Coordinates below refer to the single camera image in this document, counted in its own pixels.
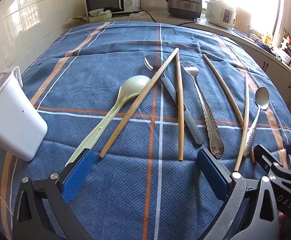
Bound grey handled steel spoon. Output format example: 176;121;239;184
144;54;205;145

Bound light curved wooden chopstick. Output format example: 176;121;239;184
234;73;250;173
202;54;256;163

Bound white microwave oven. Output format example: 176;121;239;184
85;0;140;17

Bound black power cable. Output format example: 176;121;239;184
140;10;204;27

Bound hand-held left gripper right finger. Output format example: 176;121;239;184
197;148;281;240

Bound white rice cooker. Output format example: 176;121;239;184
205;0;236;28

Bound ornate steel spoon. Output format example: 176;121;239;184
243;86;270;157

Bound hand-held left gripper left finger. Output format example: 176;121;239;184
12;149;97;240

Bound blue rag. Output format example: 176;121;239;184
258;42;284;58

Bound blue plaid tablecloth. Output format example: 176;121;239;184
0;21;291;240

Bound brown bamboo chopstick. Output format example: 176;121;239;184
174;54;185;162
99;47;180;158

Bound white power strip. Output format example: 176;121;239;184
129;11;146;20

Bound pale green plastic spoon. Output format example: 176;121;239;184
65;75;151;167

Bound pale green tray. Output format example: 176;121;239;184
88;12;113;22

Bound brown cardboard box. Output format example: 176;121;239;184
236;7;251;34

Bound white kitchen cabinet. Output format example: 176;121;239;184
231;27;291;108

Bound ornate steel fork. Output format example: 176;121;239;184
183;66;223;159

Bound black rice cooker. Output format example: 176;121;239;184
166;0;202;20

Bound white plastic utensil holder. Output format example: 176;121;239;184
0;66;48;162

